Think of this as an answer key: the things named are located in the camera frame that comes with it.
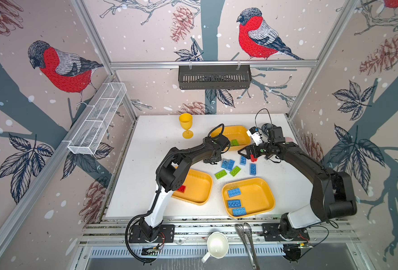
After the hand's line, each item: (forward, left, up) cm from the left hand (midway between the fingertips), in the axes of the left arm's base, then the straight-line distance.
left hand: (213, 158), depth 98 cm
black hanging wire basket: (+45, +10, +26) cm, 53 cm away
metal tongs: (-39, -11, +5) cm, 41 cm away
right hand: (-2, -16, +11) cm, 20 cm away
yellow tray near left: (-17, +8, +1) cm, 19 cm away
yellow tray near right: (-22, -21, -1) cm, 31 cm away
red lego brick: (-18, +18, 0) cm, 25 cm away
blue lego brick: (-20, -10, 0) cm, 22 cm away
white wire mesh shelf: (-8, +56, +29) cm, 63 cm away
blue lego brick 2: (-26, -9, 0) cm, 27 cm away
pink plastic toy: (+14, -50, 0) cm, 52 cm away
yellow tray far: (+20, -15, +1) cm, 25 cm away
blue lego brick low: (-29, -10, -1) cm, 31 cm away
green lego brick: (-9, -4, -1) cm, 10 cm away
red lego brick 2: (-1, -24, 0) cm, 24 cm away
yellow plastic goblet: (+21, +17, +12) cm, 29 cm away
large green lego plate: (+12, -14, 0) cm, 19 cm away
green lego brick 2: (-8, -12, 0) cm, 14 cm away
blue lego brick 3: (-1, -18, -1) cm, 18 cm away
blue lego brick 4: (-7, -22, 0) cm, 23 cm away
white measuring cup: (-43, 0, 0) cm, 43 cm away
